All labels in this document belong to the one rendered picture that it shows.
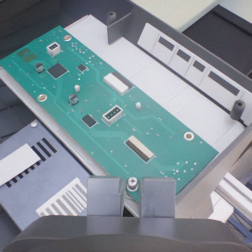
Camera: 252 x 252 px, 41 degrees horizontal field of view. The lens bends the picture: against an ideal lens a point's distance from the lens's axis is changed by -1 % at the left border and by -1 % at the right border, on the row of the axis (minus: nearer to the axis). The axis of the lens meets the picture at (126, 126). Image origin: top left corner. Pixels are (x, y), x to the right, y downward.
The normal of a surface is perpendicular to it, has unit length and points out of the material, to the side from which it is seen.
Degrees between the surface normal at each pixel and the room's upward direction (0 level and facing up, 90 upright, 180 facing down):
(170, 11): 0
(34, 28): 0
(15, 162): 90
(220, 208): 90
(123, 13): 90
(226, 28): 90
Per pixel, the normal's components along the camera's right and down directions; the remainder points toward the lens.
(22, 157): -0.06, -0.51
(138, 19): -0.62, 0.20
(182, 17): 0.69, 0.60
